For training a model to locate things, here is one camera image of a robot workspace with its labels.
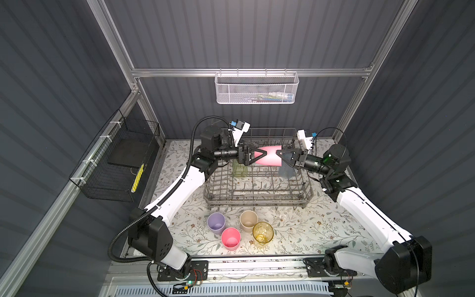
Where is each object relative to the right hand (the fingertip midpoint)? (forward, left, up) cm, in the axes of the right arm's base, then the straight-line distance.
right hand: (279, 157), depth 65 cm
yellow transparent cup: (-18, +5, -26) cm, 32 cm away
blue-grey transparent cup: (+15, -9, -29) cm, 34 cm away
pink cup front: (-17, +19, -35) cm, 43 cm away
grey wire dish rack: (+14, +3, -36) cm, 39 cm away
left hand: (+4, +6, 0) cm, 7 cm away
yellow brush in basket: (-4, +53, -7) cm, 54 cm away
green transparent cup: (+15, +16, -27) cm, 35 cm away
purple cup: (-11, +26, -34) cm, 44 cm away
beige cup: (-9, +11, -34) cm, 37 cm away
